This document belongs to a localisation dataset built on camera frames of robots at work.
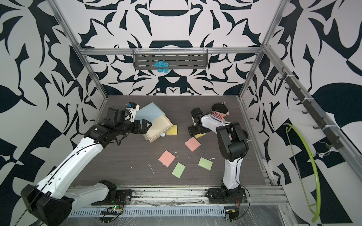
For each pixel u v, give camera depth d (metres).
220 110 1.05
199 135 0.93
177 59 0.95
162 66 0.91
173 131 0.96
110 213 0.73
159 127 0.89
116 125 0.55
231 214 0.72
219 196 0.73
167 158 0.87
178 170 0.83
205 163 0.86
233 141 0.52
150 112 0.90
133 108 0.66
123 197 0.73
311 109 0.55
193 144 0.92
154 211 0.65
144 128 0.66
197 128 0.85
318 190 0.51
